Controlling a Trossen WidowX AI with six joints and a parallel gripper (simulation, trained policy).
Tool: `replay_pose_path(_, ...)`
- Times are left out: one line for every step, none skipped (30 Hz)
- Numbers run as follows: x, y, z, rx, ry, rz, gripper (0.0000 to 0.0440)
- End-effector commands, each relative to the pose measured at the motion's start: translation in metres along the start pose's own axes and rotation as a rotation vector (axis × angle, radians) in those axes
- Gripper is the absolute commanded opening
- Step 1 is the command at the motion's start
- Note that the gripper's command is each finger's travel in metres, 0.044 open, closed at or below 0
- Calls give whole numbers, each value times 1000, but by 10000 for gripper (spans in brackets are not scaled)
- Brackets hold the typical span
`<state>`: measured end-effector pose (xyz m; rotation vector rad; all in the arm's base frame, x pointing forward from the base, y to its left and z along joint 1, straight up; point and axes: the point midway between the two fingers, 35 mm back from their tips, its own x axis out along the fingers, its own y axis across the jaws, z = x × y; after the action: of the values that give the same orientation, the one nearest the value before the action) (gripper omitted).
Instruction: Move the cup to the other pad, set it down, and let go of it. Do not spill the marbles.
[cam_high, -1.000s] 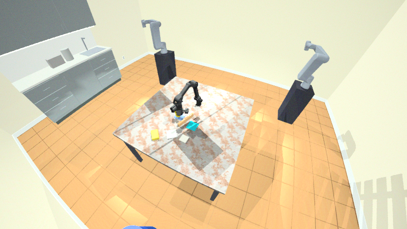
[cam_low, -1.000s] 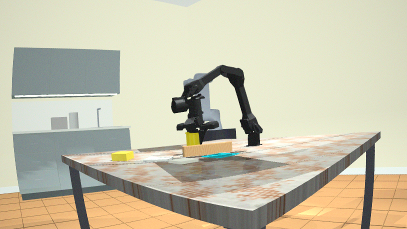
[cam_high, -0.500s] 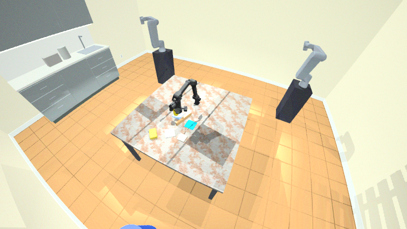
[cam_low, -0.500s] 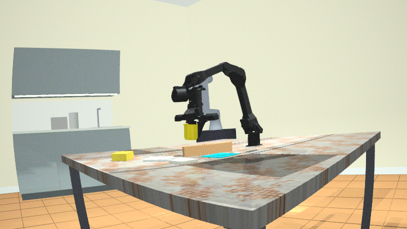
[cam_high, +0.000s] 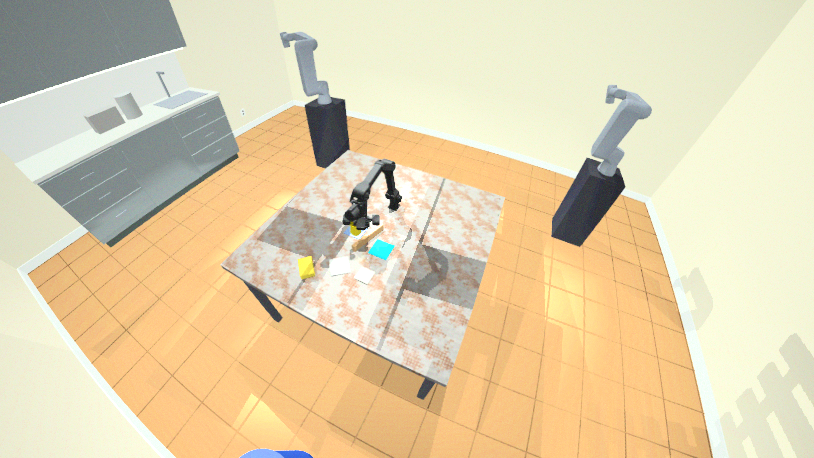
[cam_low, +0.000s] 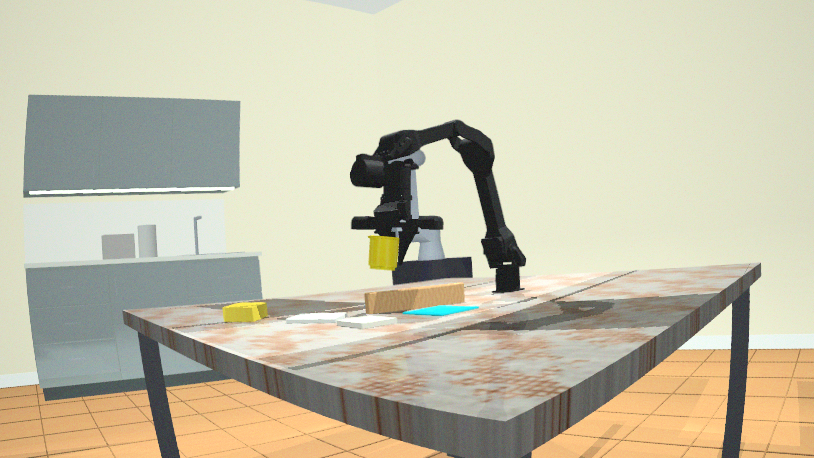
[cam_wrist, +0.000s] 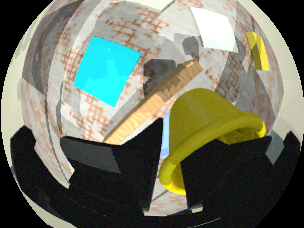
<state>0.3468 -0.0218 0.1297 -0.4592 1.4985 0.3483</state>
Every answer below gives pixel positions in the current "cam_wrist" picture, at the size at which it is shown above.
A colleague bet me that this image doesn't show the yellow block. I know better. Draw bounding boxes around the yellow block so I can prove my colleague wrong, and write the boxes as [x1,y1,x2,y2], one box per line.
[247,31,269,71]

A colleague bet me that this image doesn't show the brown wooden bar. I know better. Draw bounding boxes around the brown wooden bar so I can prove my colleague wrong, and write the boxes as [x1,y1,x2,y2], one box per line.
[103,59,204,145]

